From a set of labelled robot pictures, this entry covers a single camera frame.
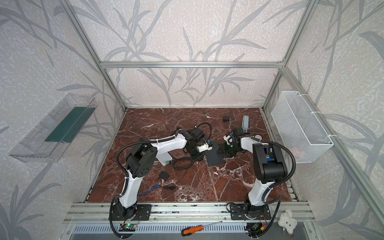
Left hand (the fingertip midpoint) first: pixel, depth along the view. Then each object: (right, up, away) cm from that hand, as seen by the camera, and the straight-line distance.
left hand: (203, 154), depth 92 cm
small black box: (+18, +22, +21) cm, 35 cm away
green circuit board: (-37, -31, -20) cm, 52 cm away
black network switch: (+6, -2, -1) cm, 6 cm away
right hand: (+10, +3, +3) cm, 11 cm away
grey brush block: (+30, +19, +13) cm, 38 cm away
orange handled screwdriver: (-7, -29, -24) cm, 39 cm away
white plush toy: (+38, -25, -23) cm, 51 cm away
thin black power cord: (-18, -15, -10) cm, 25 cm away
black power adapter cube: (-22, -11, -7) cm, 26 cm away
